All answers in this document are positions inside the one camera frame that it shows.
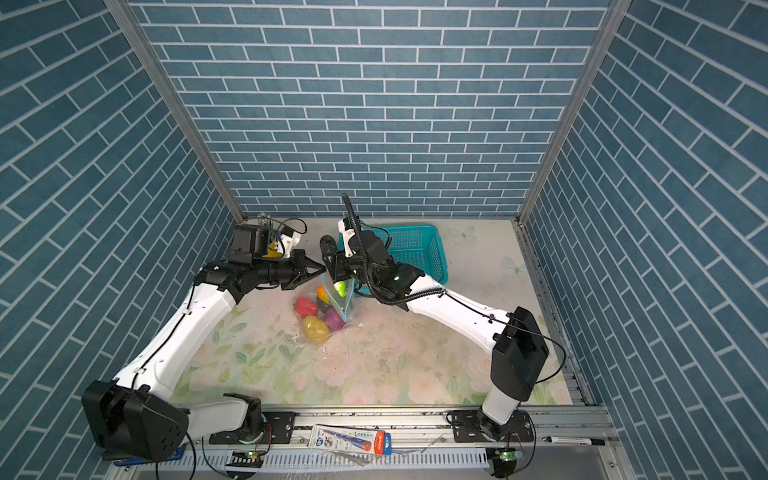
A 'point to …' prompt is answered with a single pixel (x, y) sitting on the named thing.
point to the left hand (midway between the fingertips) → (326, 267)
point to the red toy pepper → (305, 306)
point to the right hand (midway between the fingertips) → (323, 253)
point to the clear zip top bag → (324, 316)
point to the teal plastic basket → (417, 245)
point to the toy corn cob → (322, 293)
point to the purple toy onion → (334, 320)
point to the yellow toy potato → (315, 329)
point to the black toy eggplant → (328, 249)
